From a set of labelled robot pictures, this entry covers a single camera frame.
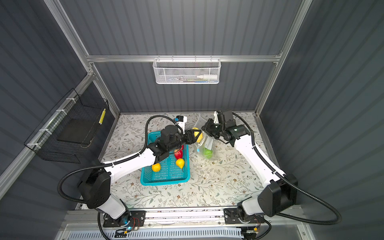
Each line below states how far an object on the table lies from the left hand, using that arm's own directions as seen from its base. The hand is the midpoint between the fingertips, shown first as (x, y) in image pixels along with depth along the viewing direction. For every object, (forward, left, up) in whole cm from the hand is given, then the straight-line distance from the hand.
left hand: (199, 131), depth 78 cm
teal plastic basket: (-11, +18, -25) cm, 33 cm away
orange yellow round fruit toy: (-9, +26, -21) cm, 34 cm away
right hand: (+1, -1, +2) cm, 2 cm away
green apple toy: (-5, -5, -15) cm, 16 cm away
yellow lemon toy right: (-7, +11, -21) cm, 25 cm away
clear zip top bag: (-1, -5, -9) cm, 10 cm away
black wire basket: (-9, +66, +9) cm, 68 cm away
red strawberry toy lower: (-1, +12, -21) cm, 25 cm away
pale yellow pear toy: (-3, +2, +2) cm, 4 cm away
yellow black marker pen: (+13, +54, +1) cm, 56 cm away
